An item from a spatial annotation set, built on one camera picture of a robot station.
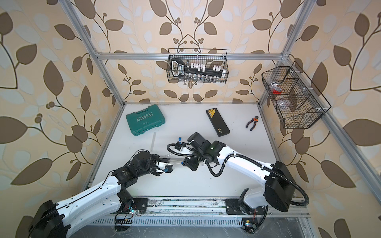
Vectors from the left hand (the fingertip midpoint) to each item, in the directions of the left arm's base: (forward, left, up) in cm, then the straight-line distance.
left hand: (166, 155), depth 80 cm
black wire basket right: (+22, -69, +23) cm, 76 cm away
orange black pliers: (+33, -61, -9) cm, 70 cm away
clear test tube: (-5, -5, +2) cm, 7 cm away
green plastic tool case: (+28, +22, -6) cm, 36 cm away
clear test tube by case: (+15, +12, -12) cm, 23 cm away
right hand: (-4, -10, +1) cm, 11 cm away
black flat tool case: (+32, -32, -11) cm, 47 cm away
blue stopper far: (+17, -5, -10) cm, 21 cm away
